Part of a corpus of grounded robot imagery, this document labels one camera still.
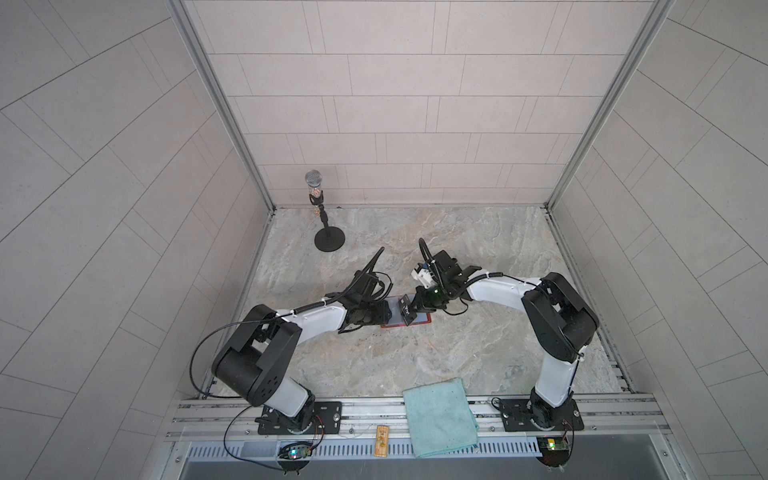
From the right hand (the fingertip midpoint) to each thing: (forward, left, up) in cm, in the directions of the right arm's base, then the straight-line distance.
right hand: (408, 310), depth 87 cm
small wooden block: (-31, +9, -1) cm, 32 cm away
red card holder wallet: (-2, +4, -2) cm, 4 cm away
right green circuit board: (-35, -31, -5) cm, 47 cm away
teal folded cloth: (-27, -6, -2) cm, 28 cm away
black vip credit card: (-1, 0, 0) cm, 1 cm away
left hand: (+1, +4, -2) cm, 5 cm away
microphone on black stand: (+29, +26, +1) cm, 39 cm away
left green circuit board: (-32, +27, +1) cm, 42 cm away
